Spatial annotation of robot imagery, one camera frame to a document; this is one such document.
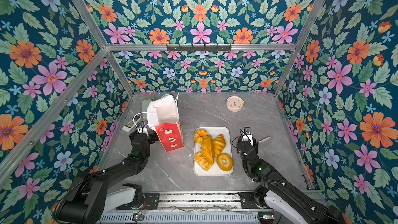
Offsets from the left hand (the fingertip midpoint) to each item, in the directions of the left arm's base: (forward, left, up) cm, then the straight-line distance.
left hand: (146, 125), depth 86 cm
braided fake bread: (-19, -32, -7) cm, 38 cm away
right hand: (-11, -54, +1) cm, 55 cm away
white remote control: (+9, +16, -12) cm, 22 cm away
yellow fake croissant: (-3, -30, -9) cm, 31 cm away
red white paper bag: (+9, -7, -4) cm, 13 cm away
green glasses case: (+27, +10, -13) cm, 31 cm away
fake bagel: (-19, -43, -12) cm, 49 cm away
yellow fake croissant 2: (-10, -41, -9) cm, 43 cm away
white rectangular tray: (-23, -37, -14) cm, 46 cm away
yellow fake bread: (-10, -34, -4) cm, 36 cm away
